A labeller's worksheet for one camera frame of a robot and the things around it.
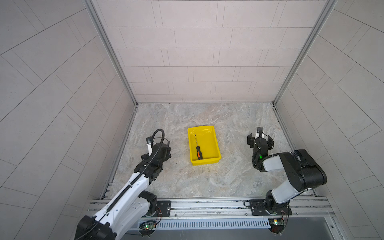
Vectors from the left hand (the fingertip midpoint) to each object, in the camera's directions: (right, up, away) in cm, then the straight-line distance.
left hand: (162, 148), depth 83 cm
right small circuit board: (+57, -32, -14) cm, 67 cm away
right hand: (+58, +7, +10) cm, 59 cm away
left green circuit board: (-2, -29, -19) cm, 35 cm away
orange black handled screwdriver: (+21, -4, +4) cm, 22 cm away
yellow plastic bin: (+25, +3, +10) cm, 27 cm away
